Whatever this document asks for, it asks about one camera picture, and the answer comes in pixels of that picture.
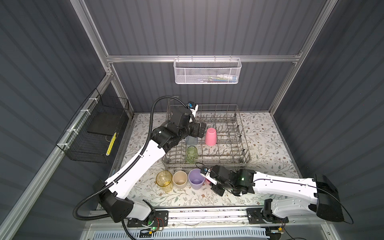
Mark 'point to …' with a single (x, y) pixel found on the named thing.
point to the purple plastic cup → (195, 179)
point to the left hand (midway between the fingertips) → (197, 122)
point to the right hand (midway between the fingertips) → (212, 183)
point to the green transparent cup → (192, 154)
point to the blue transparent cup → (191, 140)
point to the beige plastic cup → (180, 179)
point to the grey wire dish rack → (224, 145)
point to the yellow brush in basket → (111, 143)
